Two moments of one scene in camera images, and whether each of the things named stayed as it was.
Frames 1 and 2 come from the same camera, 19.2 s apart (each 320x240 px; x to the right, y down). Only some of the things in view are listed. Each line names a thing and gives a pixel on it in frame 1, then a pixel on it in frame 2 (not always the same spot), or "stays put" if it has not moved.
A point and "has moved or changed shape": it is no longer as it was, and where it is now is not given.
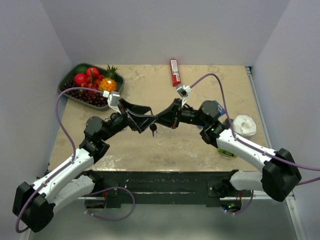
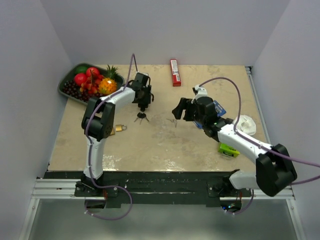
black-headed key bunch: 153,127 has moved or changed shape
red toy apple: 80,78 stays put
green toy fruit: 81,68 stays put
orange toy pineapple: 109,82 stays put
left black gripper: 139,122 -> 147,99
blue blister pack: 221,109 stays put
